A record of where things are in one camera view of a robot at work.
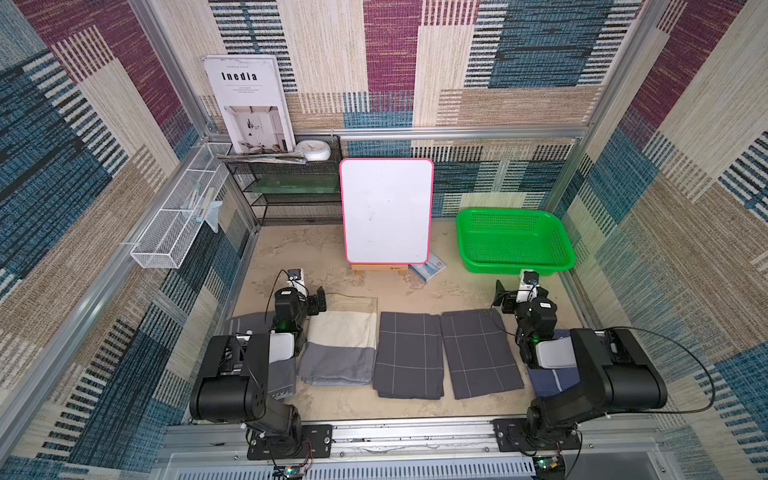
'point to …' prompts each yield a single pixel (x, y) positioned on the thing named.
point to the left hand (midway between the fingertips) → (305, 287)
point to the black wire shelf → (292, 193)
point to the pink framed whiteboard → (388, 210)
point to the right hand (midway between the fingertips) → (517, 278)
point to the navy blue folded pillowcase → (557, 366)
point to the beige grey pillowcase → (340, 346)
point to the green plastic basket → (505, 241)
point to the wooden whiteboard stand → (360, 269)
